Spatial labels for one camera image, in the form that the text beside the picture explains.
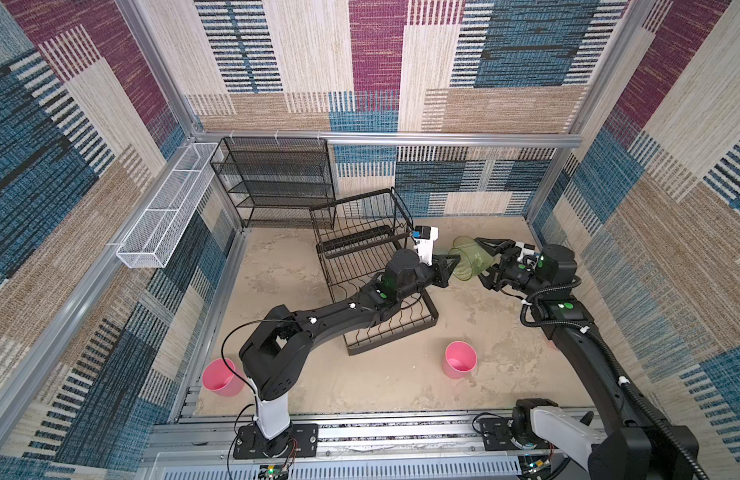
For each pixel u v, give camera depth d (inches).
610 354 18.7
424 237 27.1
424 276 27.7
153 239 28.1
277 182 43.6
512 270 26.1
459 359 33.3
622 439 15.2
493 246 26.7
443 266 26.6
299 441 28.8
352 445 28.8
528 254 27.5
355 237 43.9
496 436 28.8
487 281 28.3
